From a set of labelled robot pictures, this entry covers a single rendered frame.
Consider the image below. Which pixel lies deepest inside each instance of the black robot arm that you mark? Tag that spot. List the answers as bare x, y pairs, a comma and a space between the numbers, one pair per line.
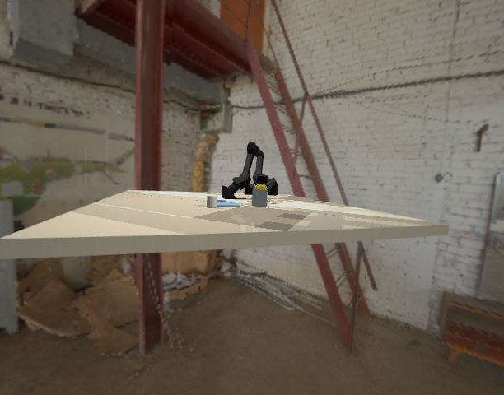
258, 177

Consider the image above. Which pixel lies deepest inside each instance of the white dish rack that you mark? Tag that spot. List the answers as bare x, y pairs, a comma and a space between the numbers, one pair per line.
259, 198

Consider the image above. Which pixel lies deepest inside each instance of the grey cylinder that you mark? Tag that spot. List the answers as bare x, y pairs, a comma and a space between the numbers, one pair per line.
211, 201

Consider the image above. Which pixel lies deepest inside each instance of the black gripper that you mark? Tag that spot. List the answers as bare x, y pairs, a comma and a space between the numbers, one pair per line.
272, 189

